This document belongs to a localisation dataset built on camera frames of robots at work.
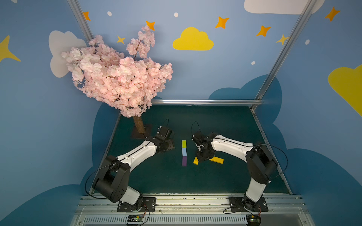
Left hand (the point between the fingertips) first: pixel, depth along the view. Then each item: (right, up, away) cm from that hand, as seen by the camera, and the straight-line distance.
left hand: (170, 143), depth 90 cm
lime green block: (+9, -1, +8) cm, 12 cm away
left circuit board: (-17, -36, -18) cm, 44 cm away
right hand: (+21, -9, -1) cm, 23 cm away
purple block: (+9, -11, +1) cm, 15 cm away
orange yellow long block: (+31, -11, +1) cm, 33 cm away
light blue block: (+9, -7, +3) cm, 12 cm away
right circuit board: (+46, -38, -17) cm, 62 cm away
